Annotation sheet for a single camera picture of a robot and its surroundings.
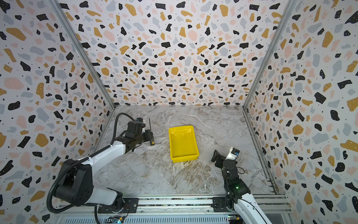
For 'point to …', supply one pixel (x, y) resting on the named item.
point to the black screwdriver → (152, 141)
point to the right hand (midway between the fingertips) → (221, 153)
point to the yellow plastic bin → (183, 145)
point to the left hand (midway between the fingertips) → (154, 133)
